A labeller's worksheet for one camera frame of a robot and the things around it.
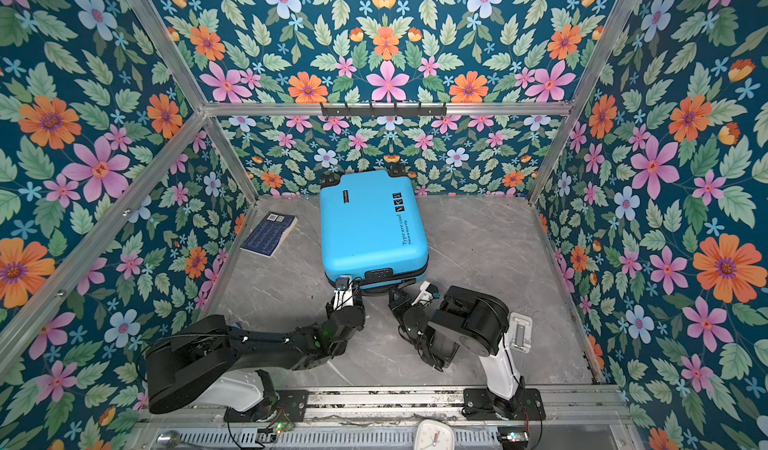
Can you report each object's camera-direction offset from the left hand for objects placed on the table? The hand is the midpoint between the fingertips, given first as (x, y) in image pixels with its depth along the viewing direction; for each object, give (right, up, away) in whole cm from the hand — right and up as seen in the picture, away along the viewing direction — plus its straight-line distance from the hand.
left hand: (361, 287), depth 85 cm
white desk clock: (+19, -30, -17) cm, 40 cm away
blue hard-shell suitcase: (+3, +17, -1) cm, 17 cm away
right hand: (+7, -1, +3) cm, 8 cm away
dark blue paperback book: (-38, +15, +23) cm, 47 cm away
